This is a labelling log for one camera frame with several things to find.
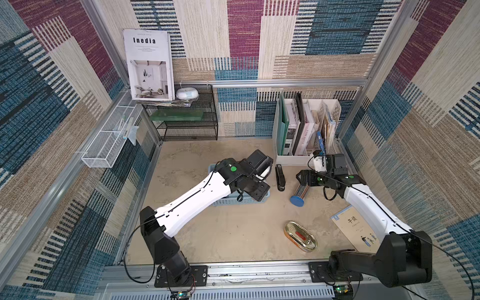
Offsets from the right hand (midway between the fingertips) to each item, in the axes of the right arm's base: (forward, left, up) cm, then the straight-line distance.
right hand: (306, 172), depth 86 cm
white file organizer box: (+30, -14, +10) cm, 34 cm away
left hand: (-11, +22, +8) cm, 26 cm away
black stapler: (+6, +9, -12) cm, 16 cm away
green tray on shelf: (+28, +61, +12) cm, 68 cm away
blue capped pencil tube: (-8, +3, -10) cm, 13 cm away
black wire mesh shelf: (+40, +63, -10) cm, 76 cm away
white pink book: (+16, -1, +10) cm, 19 cm away
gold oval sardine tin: (-24, +4, -13) cm, 28 cm away
